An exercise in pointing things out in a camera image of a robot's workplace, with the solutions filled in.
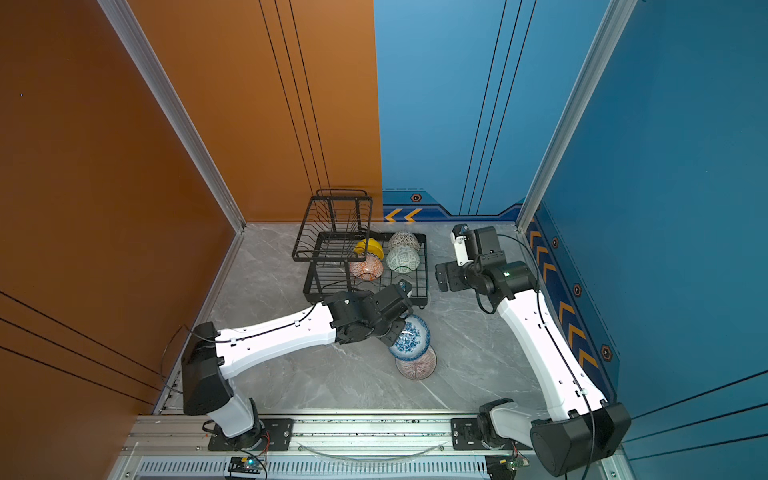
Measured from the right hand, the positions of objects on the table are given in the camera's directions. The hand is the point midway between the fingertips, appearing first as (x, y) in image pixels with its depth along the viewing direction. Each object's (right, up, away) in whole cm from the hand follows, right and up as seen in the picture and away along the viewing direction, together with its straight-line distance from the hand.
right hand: (453, 269), depth 76 cm
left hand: (-14, -14, +1) cm, 20 cm away
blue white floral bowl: (-10, -19, +3) cm, 22 cm away
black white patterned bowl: (-12, +9, +33) cm, 36 cm away
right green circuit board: (+13, -45, -6) cm, 48 cm away
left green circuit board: (-51, -47, -5) cm, 69 cm away
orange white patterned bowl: (-24, -2, +27) cm, 36 cm away
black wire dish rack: (-37, +10, +33) cm, 51 cm away
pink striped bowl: (-8, -28, +7) cm, 30 cm away
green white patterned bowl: (-12, +2, +30) cm, 32 cm away
